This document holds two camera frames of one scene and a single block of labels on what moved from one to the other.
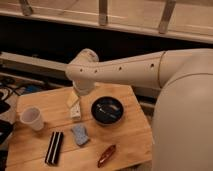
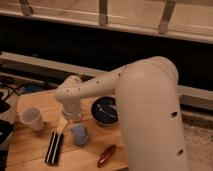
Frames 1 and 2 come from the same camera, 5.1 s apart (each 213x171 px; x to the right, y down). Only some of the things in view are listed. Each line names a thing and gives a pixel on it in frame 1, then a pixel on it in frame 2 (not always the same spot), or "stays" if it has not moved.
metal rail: x=18 y=61 stays
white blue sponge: x=80 y=134 stays
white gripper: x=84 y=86 to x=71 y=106
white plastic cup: x=31 y=116 stays
